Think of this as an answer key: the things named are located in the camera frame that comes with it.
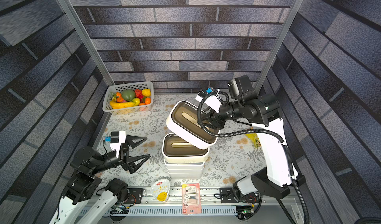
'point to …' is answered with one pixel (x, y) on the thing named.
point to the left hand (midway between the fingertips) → (147, 149)
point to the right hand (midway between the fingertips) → (201, 115)
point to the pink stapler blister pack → (191, 198)
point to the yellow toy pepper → (146, 92)
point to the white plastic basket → (107, 107)
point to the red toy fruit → (138, 92)
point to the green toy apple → (136, 100)
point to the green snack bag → (255, 139)
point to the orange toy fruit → (148, 100)
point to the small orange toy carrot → (119, 98)
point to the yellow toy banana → (114, 104)
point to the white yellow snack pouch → (160, 188)
